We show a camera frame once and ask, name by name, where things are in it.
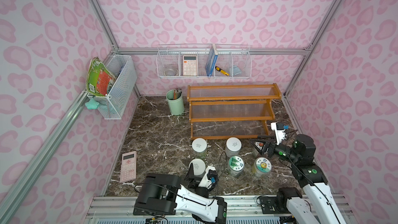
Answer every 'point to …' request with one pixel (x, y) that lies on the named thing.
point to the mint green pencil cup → (176, 107)
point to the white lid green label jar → (199, 146)
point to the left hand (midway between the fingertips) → (201, 168)
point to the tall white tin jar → (233, 146)
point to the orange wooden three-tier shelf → (235, 110)
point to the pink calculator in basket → (189, 65)
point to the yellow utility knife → (219, 69)
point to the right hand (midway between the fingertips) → (254, 139)
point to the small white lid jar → (199, 167)
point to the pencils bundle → (177, 93)
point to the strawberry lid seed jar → (260, 145)
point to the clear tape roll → (171, 72)
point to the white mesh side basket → (111, 105)
